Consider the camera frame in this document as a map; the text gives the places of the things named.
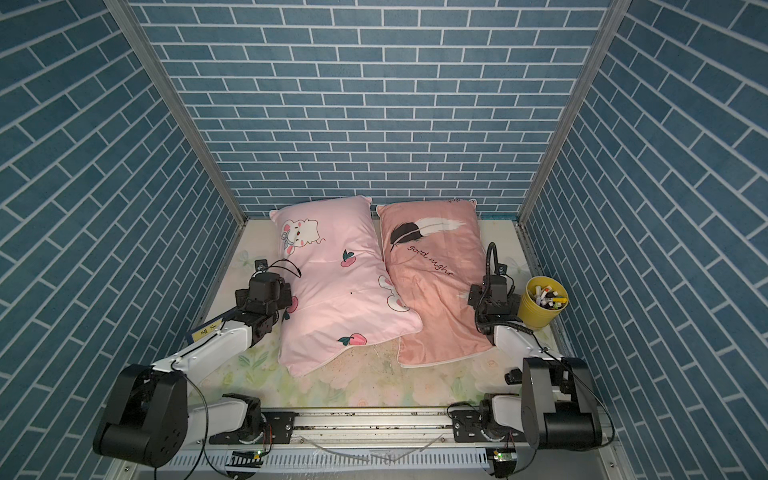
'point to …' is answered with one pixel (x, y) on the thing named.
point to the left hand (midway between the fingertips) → (272, 287)
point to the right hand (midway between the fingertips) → (497, 292)
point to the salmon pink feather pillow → (436, 251)
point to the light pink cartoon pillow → (341, 295)
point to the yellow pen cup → (542, 302)
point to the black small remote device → (514, 377)
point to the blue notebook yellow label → (208, 328)
